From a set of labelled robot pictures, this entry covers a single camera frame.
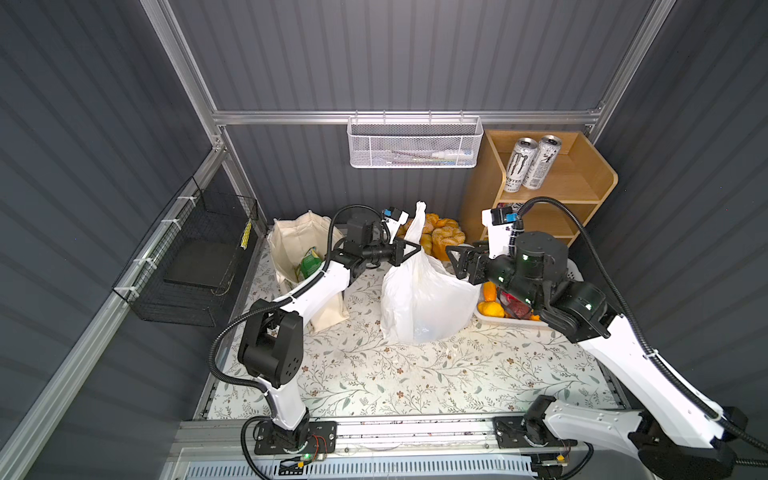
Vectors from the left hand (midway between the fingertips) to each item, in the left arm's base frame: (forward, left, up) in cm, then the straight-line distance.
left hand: (421, 247), depth 81 cm
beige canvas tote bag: (+13, +40, -7) cm, 42 cm away
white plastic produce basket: (-1, -50, -14) cm, 52 cm away
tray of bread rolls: (+20, -10, -17) cm, 28 cm away
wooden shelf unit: (+15, -39, +9) cm, 43 cm away
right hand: (-13, -6, +14) cm, 20 cm away
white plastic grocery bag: (-11, -1, -10) cm, 15 cm away
